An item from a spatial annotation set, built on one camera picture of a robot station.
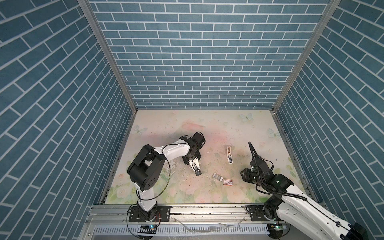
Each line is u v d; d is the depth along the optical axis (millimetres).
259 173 617
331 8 712
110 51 876
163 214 732
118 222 713
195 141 736
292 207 525
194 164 783
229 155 933
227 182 829
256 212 737
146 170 476
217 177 860
